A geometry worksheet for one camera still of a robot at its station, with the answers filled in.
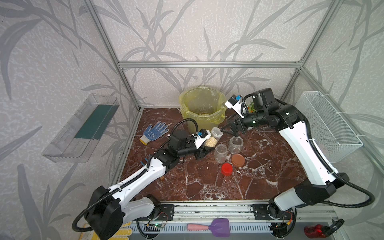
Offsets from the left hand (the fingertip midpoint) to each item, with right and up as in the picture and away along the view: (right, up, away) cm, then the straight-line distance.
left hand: (211, 145), depth 72 cm
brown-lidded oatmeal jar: (+15, -2, +14) cm, 21 cm away
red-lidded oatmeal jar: (+6, -7, +10) cm, 14 cm away
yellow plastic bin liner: (-3, +23, +32) cm, 39 cm away
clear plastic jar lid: (+2, +7, -8) cm, 11 cm away
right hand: (+5, +11, -8) cm, 14 cm away
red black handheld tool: (+44, -34, -12) cm, 57 cm away
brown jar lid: (+18, -13, +19) cm, 29 cm away
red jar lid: (+10, -17, +14) cm, 24 cm away
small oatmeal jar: (0, +2, -3) cm, 4 cm away
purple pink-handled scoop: (+4, -37, -4) cm, 37 cm away
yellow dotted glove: (-41, -40, -4) cm, 58 cm away
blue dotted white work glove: (-40, +3, +32) cm, 52 cm away
